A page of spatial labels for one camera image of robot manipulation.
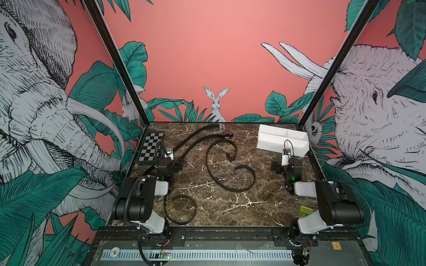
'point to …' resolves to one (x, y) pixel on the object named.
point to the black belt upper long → (184, 142)
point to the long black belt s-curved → (224, 136)
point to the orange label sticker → (336, 245)
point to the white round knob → (115, 252)
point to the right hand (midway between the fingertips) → (280, 156)
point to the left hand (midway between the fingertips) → (171, 155)
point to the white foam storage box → (277, 139)
